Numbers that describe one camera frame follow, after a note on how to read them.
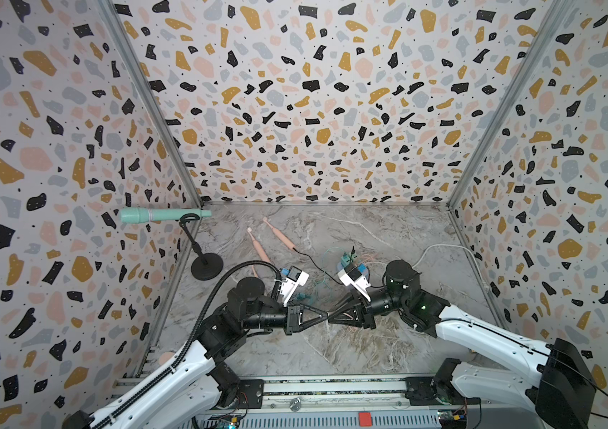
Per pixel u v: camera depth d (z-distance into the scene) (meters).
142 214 0.70
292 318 0.57
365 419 0.72
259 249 1.03
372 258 1.06
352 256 0.95
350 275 0.60
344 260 0.95
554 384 0.40
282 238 1.09
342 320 0.62
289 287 0.61
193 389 0.58
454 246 1.10
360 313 0.60
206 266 0.98
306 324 0.61
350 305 0.59
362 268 0.61
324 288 0.95
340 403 0.73
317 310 0.63
